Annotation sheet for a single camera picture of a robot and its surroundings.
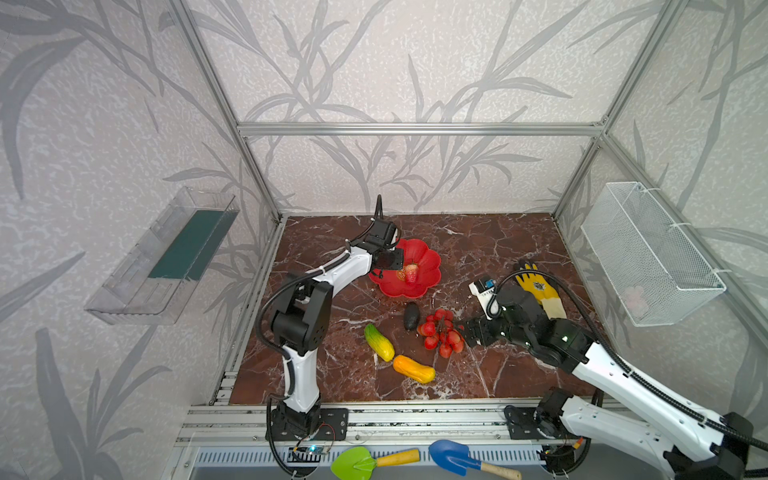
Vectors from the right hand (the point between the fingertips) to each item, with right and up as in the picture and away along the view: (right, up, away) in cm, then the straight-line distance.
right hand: (467, 308), depth 75 cm
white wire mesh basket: (+38, +12, -13) cm, 41 cm away
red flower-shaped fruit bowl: (-8, +9, +29) cm, 31 cm away
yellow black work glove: (+32, +1, +26) cm, 41 cm away
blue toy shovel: (-4, -34, -6) cm, 34 cm away
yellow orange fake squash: (-11, -18, +3) cm, 21 cm away
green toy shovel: (-27, -33, -8) cm, 44 cm away
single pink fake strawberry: (-14, +7, +24) cm, 28 cm away
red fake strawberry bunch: (-6, -9, +9) cm, 14 cm away
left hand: (-17, +14, +21) cm, 30 cm away
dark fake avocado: (-14, -6, +15) cm, 22 cm away
